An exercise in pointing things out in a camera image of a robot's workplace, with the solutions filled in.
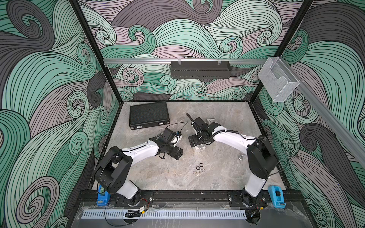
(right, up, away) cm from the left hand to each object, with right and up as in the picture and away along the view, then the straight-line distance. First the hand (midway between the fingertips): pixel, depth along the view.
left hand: (177, 149), depth 88 cm
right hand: (+12, +4, +1) cm, 13 cm away
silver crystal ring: (+14, -12, -4) cm, 19 cm away
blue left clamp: (-38, -21, -16) cm, 46 cm away
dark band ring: (+12, -11, -4) cm, 16 cm away
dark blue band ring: (+16, -9, -2) cm, 19 cm away
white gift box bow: (+15, +1, 0) cm, 15 cm away
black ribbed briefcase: (-24, +21, +16) cm, 36 cm away
